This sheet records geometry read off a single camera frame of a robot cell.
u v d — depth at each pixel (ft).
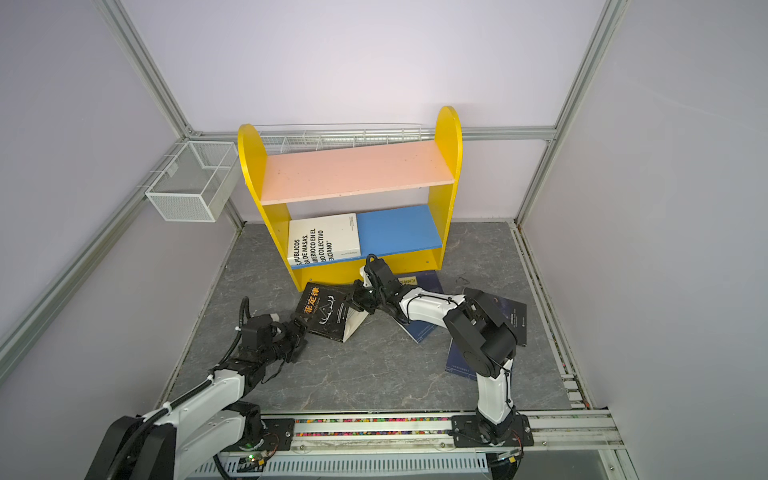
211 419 1.73
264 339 2.22
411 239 3.13
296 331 2.57
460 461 2.32
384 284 2.37
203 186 2.59
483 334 1.63
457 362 2.78
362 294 2.63
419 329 2.96
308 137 3.08
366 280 2.44
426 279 3.26
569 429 2.48
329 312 2.91
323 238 3.00
